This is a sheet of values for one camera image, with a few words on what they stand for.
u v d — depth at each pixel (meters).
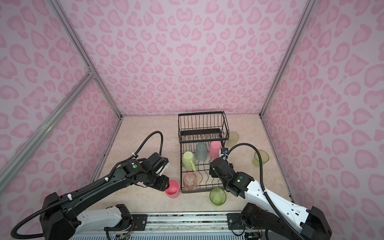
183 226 0.73
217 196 0.81
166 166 0.63
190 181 0.82
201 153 0.90
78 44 0.80
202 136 1.07
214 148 0.88
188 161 0.82
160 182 0.67
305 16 0.72
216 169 0.59
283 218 0.41
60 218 0.38
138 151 0.63
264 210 0.60
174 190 0.84
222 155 0.69
